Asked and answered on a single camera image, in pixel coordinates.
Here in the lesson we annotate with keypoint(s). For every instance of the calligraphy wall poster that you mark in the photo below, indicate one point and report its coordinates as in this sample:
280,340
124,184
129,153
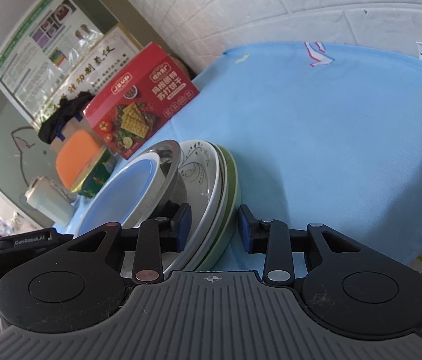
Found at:
110,60

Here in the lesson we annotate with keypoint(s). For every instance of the blue cartoon pig tablecloth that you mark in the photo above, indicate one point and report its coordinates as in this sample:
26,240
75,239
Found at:
327,138

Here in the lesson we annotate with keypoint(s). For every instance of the white floral plate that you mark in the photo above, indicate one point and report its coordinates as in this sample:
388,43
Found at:
199,172

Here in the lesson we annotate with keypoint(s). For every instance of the stainless steel bowl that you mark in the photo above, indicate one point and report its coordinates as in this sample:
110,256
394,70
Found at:
175,180

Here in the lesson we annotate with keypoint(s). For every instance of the white gold-rimmed plate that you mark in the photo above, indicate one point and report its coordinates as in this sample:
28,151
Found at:
223,206

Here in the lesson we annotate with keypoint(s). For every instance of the white travel mug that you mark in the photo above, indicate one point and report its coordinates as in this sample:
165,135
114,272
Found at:
50,204

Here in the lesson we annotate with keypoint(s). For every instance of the red cracker box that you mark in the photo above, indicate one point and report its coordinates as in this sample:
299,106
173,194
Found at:
139,108

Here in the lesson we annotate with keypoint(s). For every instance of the black cloth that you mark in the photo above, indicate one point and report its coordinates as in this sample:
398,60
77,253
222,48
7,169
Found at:
65,116

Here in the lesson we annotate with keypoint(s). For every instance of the green plastic plate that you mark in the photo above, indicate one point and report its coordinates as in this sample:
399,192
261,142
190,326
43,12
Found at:
235,198

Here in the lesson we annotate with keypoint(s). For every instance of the frosted glass cat panel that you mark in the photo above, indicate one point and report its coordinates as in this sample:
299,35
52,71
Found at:
5,150

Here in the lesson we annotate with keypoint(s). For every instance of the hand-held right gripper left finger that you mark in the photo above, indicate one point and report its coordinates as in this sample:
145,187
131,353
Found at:
184,222

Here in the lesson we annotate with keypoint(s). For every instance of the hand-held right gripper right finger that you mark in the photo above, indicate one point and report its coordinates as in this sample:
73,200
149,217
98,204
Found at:
244,228

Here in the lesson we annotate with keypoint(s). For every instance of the green instant noodle bowl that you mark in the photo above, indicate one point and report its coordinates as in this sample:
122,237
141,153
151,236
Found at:
96,180

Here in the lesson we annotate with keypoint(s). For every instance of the blue plastic bowl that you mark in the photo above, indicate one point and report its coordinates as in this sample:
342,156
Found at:
121,195

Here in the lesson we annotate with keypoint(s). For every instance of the white ceramic bowl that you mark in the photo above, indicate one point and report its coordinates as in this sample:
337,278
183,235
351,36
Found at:
151,199

